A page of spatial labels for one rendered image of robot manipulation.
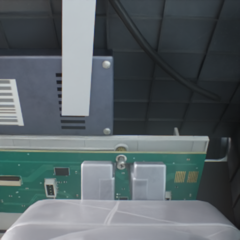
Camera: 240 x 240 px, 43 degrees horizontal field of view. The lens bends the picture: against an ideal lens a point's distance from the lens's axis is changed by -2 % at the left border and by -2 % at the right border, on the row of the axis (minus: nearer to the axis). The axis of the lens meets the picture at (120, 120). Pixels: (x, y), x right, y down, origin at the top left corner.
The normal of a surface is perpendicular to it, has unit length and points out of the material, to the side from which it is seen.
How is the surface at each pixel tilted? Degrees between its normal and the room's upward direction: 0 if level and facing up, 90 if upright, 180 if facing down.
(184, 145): 90
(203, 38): 90
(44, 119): 90
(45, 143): 90
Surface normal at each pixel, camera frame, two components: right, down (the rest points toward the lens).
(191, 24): 0.00, 0.85
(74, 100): 0.00, 0.51
